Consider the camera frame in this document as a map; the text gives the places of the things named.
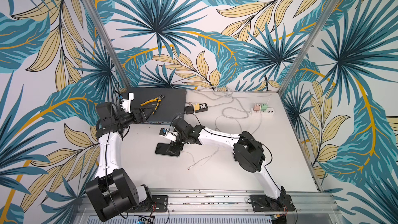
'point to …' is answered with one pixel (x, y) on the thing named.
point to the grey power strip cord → (222, 104)
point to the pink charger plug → (257, 107)
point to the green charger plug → (264, 107)
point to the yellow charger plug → (197, 107)
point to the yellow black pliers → (158, 99)
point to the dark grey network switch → (168, 104)
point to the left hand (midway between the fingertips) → (149, 110)
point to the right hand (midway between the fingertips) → (160, 155)
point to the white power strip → (263, 113)
